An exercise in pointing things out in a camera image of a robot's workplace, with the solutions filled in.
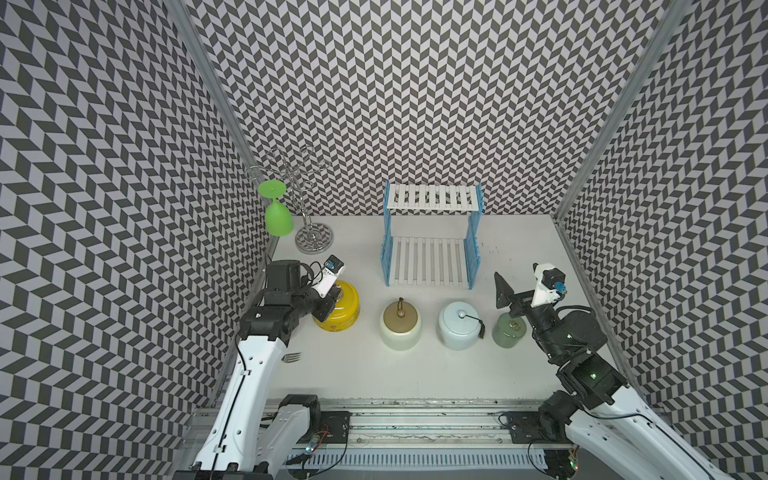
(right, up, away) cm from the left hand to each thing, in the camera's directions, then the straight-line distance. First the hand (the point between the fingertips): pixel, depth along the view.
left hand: (331, 289), depth 75 cm
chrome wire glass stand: (-16, +14, +37) cm, 43 cm away
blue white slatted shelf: (+29, +6, +26) cm, 39 cm away
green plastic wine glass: (-19, +20, +12) cm, 30 cm away
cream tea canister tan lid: (+18, -11, +5) cm, 22 cm away
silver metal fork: (-13, -21, +9) cm, 26 cm away
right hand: (+44, +5, -7) cm, 45 cm away
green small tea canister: (+48, -13, +7) cm, 50 cm away
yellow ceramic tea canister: (+4, -5, -1) cm, 6 cm away
